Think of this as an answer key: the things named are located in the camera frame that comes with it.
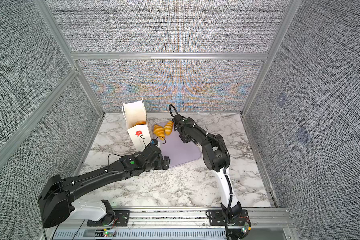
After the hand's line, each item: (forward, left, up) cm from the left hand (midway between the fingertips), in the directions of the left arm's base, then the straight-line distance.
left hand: (164, 161), depth 80 cm
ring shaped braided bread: (+30, +16, -1) cm, 34 cm away
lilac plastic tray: (+15, -8, -15) cm, 23 cm away
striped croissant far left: (+27, +4, -8) cm, 28 cm away
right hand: (+22, -18, -8) cm, 29 cm away
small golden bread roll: (+31, -2, -8) cm, 32 cm away
